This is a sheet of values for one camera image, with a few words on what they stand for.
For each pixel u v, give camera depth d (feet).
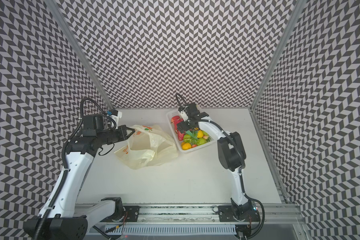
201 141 2.99
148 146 2.42
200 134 3.01
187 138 3.07
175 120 3.35
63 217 1.22
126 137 2.04
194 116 2.40
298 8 2.22
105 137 1.91
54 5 2.33
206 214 2.44
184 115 2.86
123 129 2.03
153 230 2.27
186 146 2.94
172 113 3.38
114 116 2.12
